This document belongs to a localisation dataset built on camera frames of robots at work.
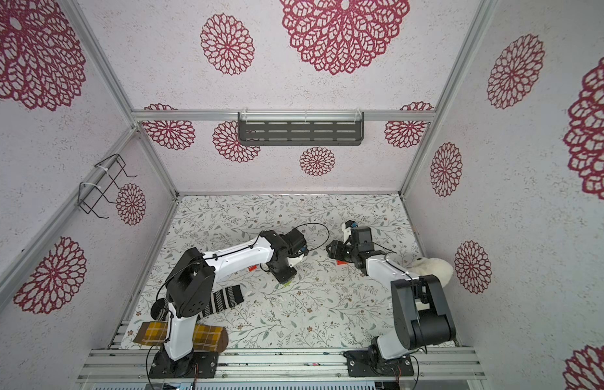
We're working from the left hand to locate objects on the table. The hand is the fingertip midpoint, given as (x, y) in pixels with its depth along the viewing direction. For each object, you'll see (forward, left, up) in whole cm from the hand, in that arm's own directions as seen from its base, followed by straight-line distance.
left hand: (282, 275), depth 89 cm
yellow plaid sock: (-20, +24, -3) cm, 31 cm away
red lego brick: (+8, -22, -4) cm, 24 cm away
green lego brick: (-2, -2, -1) cm, 3 cm away
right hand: (+11, -19, +3) cm, 22 cm away
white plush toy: (-4, -46, +15) cm, 48 cm away
